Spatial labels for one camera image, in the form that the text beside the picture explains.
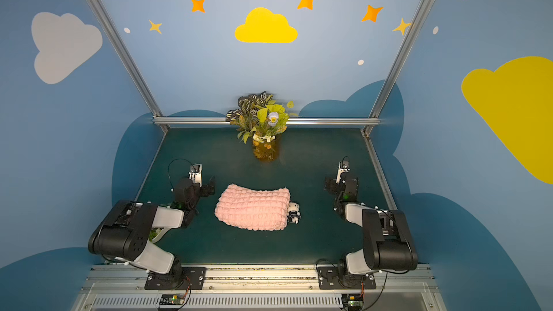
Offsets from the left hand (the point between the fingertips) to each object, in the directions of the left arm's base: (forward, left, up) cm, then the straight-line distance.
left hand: (201, 174), depth 94 cm
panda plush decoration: (-16, -41, -3) cm, 44 cm away
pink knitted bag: (-16, -25, +2) cm, 30 cm away
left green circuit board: (-45, +1, -8) cm, 46 cm away
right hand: (+2, -63, 0) cm, 63 cm away
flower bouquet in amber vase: (+20, -26, +15) cm, 36 cm away
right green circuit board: (-44, -61, -8) cm, 76 cm away
